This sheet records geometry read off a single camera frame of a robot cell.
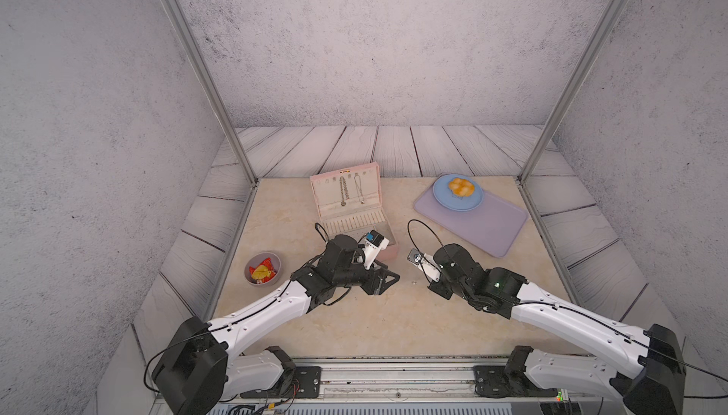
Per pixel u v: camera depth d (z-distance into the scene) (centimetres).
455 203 112
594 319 45
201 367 40
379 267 79
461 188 114
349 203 99
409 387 73
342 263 62
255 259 93
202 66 87
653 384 38
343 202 99
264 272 89
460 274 56
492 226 105
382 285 69
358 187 96
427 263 66
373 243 69
